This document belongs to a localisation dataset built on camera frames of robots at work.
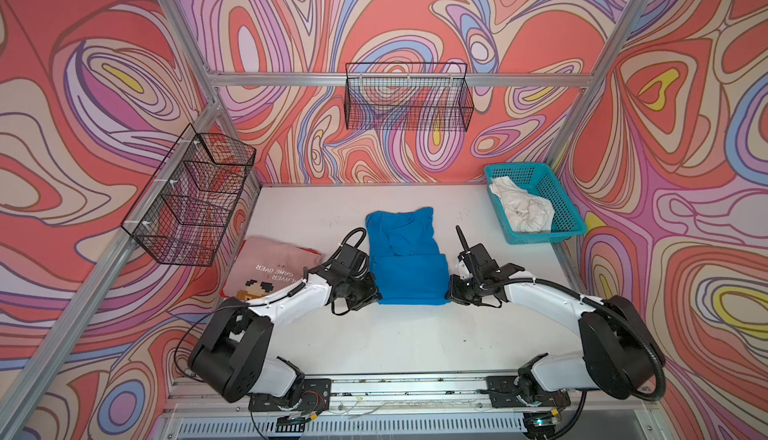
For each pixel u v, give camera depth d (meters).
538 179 1.15
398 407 0.73
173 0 0.72
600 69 0.86
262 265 0.88
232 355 0.42
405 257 0.99
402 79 0.87
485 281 0.65
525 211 1.05
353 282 0.74
